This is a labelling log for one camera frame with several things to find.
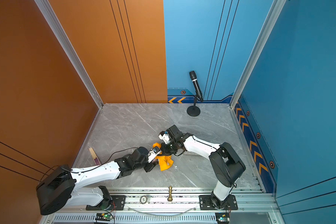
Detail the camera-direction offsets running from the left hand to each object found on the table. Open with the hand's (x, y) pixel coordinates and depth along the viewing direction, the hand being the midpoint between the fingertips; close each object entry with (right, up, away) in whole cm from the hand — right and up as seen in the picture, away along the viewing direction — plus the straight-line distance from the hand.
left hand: (156, 156), depth 85 cm
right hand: (+2, +2, -2) cm, 4 cm away
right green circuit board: (+36, -27, -14) cm, 47 cm away
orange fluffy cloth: (+5, -1, -6) cm, 8 cm away
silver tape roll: (-5, -17, -16) cm, 24 cm away
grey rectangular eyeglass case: (+22, 0, +3) cm, 23 cm away
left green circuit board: (-24, -26, -15) cm, 39 cm away
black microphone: (+25, +52, +12) cm, 59 cm away
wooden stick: (-40, -2, +4) cm, 40 cm away
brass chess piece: (+8, -19, -11) cm, 24 cm away
